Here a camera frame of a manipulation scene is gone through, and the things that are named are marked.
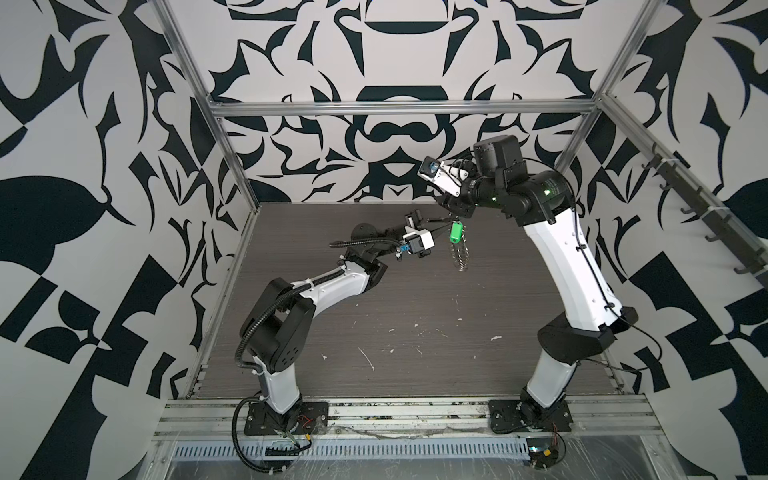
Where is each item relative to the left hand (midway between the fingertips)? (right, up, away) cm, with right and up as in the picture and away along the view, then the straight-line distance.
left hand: (457, 206), depth 62 cm
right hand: (-1, +7, +4) cm, 8 cm away
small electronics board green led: (+22, -57, +9) cm, 62 cm away
